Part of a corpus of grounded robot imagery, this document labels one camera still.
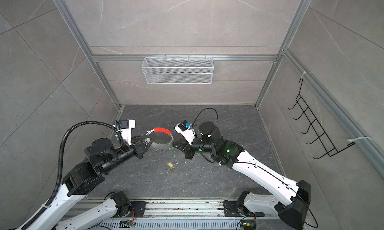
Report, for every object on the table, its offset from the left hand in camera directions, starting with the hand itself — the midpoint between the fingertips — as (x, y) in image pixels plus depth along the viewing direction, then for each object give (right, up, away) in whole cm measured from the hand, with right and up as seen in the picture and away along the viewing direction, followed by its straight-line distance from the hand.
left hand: (155, 133), depth 57 cm
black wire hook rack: (+70, -7, +1) cm, 70 cm away
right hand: (+7, -5, +6) cm, 11 cm away
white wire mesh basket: (+5, +38, +43) cm, 58 cm away
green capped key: (+7, -8, +6) cm, 12 cm away
